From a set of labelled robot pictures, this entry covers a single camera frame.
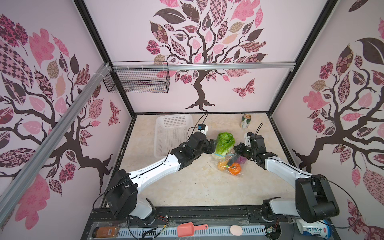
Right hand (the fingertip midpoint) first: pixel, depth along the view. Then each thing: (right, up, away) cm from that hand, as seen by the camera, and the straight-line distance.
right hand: (234, 145), depth 90 cm
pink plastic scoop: (-28, -38, -20) cm, 51 cm away
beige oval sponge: (-5, -38, -21) cm, 43 cm away
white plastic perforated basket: (-42, +8, +19) cm, 47 cm away
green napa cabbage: (-7, +3, -8) cm, 11 cm away
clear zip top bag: (-2, -10, -4) cm, 11 cm away
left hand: (-14, +2, -11) cm, 18 cm away
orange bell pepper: (-1, -13, -5) cm, 14 cm away
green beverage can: (+12, +16, +14) cm, 24 cm away
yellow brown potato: (-8, -11, -4) cm, 15 cm away
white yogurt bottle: (+32, -33, -26) cm, 53 cm away
